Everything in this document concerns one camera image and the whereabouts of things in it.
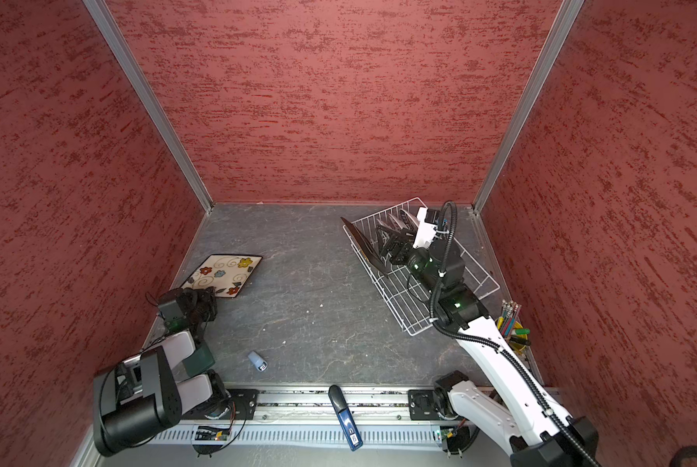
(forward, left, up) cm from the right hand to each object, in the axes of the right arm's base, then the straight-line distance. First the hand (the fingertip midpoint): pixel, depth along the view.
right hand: (385, 234), depth 70 cm
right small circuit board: (-39, -17, -33) cm, 54 cm away
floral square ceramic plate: (+7, +50, -28) cm, 58 cm away
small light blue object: (-21, +35, -29) cm, 50 cm away
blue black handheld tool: (-34, +11, -29) cm, 46 cm away
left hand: (+1, +51, -26) cm, 57 cm away
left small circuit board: (-36, +47, -35) cm, 69 cm away
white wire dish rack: (0, -8, -30) cm, 31 cm away
